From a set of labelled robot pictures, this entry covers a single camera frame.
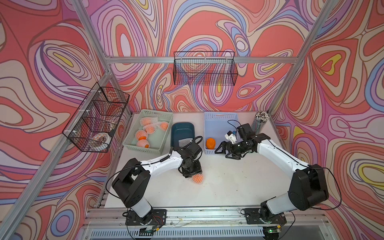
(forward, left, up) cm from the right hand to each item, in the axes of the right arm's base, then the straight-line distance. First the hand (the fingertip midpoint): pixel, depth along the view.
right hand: (222, 157), depth 81 cm
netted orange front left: (+14, +47, -4) cm, 50 cm away
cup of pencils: (+25, -28, +5) cm, 38 cm away
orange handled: (+14, +4, -8) cm, 17 cm away
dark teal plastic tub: (+30, +24, -12) cm, 40 cm away
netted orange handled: (-9, +14, -5) cm, 17 cm away
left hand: (-6, +11, -8) cm, 15 cm away
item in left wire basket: (+3, +60, +16) cm, 62 cm away
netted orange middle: (+26, +45, -5) cm, 52 cm away
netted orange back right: (+30, +37, -5) cm, 48 cm away
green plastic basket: (+20, +40, -10) cm, 46 cm away
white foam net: (+16, +22, -7) cm, 28 cm away
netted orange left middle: (+21, +50, -5) cm, 55 cm away
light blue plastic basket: (+36, -3, -14) cm, 39 cm away
